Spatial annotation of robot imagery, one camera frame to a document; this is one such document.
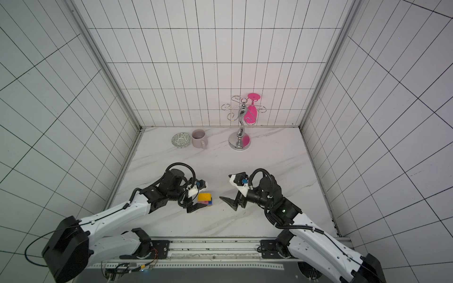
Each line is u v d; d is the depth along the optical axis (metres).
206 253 0.73
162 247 0.74
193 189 0.68
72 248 0.39
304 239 0.49
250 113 0.90
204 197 0.79
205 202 0.80
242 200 0.61
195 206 0.70
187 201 0.70
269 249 0.71
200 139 1.04
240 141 1.11
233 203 0.60
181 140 1.10
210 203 0.83
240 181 0.57
